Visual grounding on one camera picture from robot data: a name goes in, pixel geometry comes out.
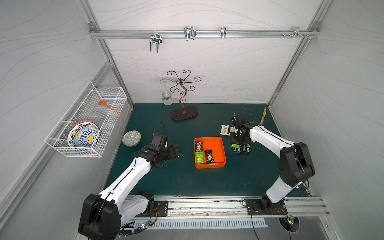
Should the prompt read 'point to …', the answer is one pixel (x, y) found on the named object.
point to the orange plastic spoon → (104, 103)
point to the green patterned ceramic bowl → (131, 138)
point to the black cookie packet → (199, 146)
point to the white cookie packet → (224, 129)
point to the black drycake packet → (209, 156)
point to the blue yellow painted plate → (83, 134)
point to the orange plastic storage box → (216, 144)
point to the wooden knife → (264, 116)
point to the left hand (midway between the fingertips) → (175, 153)
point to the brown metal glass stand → (181, 113)
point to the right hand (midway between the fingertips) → (234, 139)
